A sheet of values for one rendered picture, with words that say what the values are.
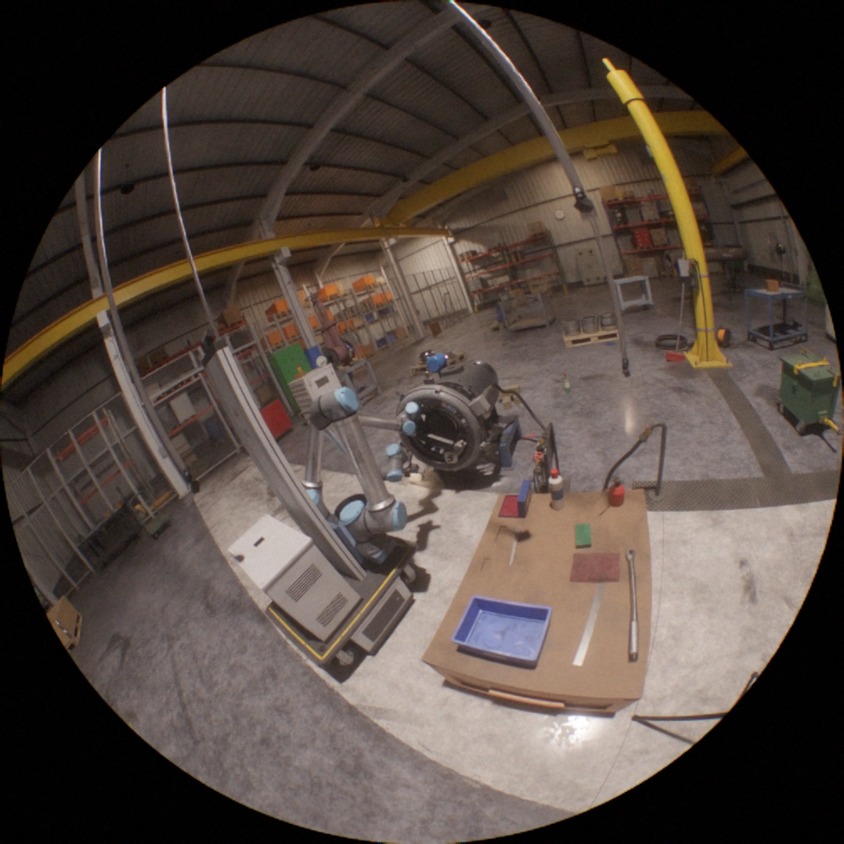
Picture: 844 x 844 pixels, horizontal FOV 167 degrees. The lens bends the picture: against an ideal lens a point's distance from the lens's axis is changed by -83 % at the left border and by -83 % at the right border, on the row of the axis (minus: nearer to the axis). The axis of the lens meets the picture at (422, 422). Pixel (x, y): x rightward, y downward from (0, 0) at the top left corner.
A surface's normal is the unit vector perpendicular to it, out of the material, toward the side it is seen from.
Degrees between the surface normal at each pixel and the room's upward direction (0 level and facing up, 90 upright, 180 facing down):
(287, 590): 90
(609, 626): 0
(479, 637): 0
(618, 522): 0
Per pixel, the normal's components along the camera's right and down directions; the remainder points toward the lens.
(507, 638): -0.35, -0.86
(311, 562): 0.78, -0.05
